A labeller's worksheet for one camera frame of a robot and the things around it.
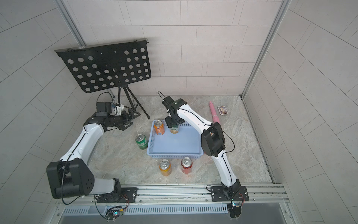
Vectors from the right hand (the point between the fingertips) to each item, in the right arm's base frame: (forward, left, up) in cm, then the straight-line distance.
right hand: (173, 123), depth 91 cm
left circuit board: (-44, +31, -9) cm, 55 cm away
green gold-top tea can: (-5, -1, +1) cm, 5 cm away
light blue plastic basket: (-12, -7, -7) cm, 16 cm away
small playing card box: (+14, -37, -7) cm, 40 cm away
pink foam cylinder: (+9, -30, -6) cm, 31 cm away
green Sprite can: (-12, +18, +2) cm, 22 cm away
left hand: (0, +20, +11) cm, 22 cm away
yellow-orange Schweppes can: (-28, +4, +2) cm, 28 cm away
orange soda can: (-4, +9, +2) cm, 10 cm away
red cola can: (-27, -7, +1) cm, 28 cm away
